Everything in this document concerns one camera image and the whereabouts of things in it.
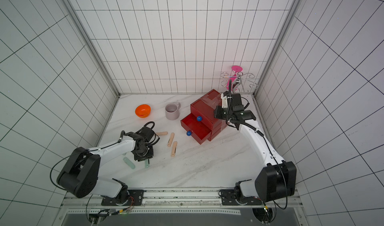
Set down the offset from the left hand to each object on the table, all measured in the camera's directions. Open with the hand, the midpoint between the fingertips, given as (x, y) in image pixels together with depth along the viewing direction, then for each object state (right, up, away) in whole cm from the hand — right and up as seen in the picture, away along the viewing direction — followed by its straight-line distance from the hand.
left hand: (147, 160), depth 86 cm
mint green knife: (0, -2, -1) cm, 2 cm away
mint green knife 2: (-12, 0, 0) cm, 12 cm away
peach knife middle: (+13, +10, +7) cm, 18 cm away
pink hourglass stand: (+56, +57, +12) cm, 81 cm away
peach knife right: (+15, +3, +2) cm, 16 cm away
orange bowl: (-9, +28, +20) cm, 36 cm away
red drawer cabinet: (+32, +22, -1) cm, 39 cm away
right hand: (+40, +29, -2) cm, 49 cm away
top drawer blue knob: (+31, +25, -4) cm, 40 cm away
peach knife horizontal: (+6, +13, +12) cm, 19 cm away
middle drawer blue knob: (+25, +16, -1) cm, 29 cm away
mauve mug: (+12, +28, +16) cm, 35 cm away
